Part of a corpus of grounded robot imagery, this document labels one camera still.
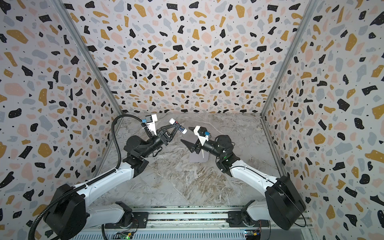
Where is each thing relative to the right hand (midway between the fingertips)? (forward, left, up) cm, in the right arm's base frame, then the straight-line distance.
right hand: (184, 132), depth 68 cm
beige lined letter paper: (-9, -8, -4) cm, 13 cm away
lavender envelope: (+5, -5, -34) cm, 35 cm away
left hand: (0, +2, +5) cm, 6 cm away
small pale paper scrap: (+31, -51, -35) cm, 69 cm away
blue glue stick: (0, +1, +2) cm, 3 cm away
